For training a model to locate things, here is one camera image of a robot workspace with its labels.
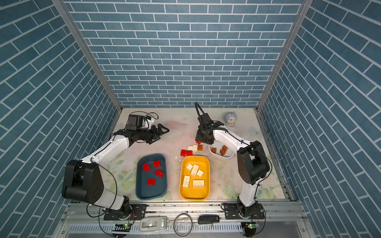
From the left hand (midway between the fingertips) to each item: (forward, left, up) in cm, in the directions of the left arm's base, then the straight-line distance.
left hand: (165, 133), depth 85 cm
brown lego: (-1, -21, -15) cm, 26 cm away
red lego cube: (-13, +6, -14) cm, 20 cm away
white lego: (-22, -12, -16) cm, 30 cm away
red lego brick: (-18, +3, -15) cm, 23 cm away
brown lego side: (-5, -35, -14) cm, 38 cm away
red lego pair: (-5, -10, -16) cm, 19 cm away
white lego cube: (-1, -18, -15) cm, 23 cm away
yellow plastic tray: (-21, -17, -16) cm, 32 cm away
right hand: (+1, -20, -7) cm, 21 cm away
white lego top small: (-14, -14, -16) cm, 25 cm away
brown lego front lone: (-2, -37, -14) cm, 40 cm away
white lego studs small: (-1, -14, -15) cm, 21 cm away
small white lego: (-18, -20, -16) cm, 31 cm away
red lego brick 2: (-22, +8, -17) cm, 29 cm away
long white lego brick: (-16, -17, -15) cm, 28 cm away
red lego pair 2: (-4, -14, -17) cm, 22 cm away
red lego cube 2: (+4, -20, -17) cm, 26 cm away
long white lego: (-24, -19, -15) cm, 34 cm away
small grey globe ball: (+18, -43, -9) cm, 48 cm away
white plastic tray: (-2, -33, -16) cm, 37 cm away
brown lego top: (-4, -30, -13) cm, 33 cm away
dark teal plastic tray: (-20, +8, -17) cm, 27 cm away
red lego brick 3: (-14, +12, -15) cm, 24 cm away
